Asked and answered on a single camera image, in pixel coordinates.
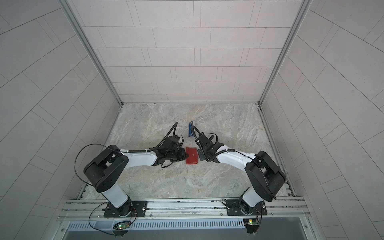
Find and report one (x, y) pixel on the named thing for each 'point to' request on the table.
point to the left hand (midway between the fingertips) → (192, 154)
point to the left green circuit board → (121, 225)
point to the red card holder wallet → (192, 159)
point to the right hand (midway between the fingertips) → (203, 152)
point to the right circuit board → (252, 225)
